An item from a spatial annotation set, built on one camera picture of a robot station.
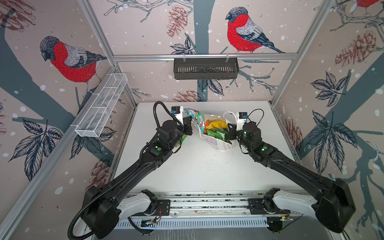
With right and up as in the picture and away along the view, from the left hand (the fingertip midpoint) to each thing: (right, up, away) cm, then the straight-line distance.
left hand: (194, 114), depth 72 cm
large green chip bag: (-8, -17, +25) cm, 31 cm away
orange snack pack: (+8, -6, +23) cm, 25 cm away
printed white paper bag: (+14, -17, +7) cm, 23 cm away
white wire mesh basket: (-50, +5, +7) cm, 51 cm away
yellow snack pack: (+16, -6, +21) cm, 27 cm away
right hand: (+19, -4, +8) cm, 21 cm away
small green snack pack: (+14, -11, +13) cm, 22 cm away
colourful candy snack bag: (+2, -2, +1) cm, 3 cm away
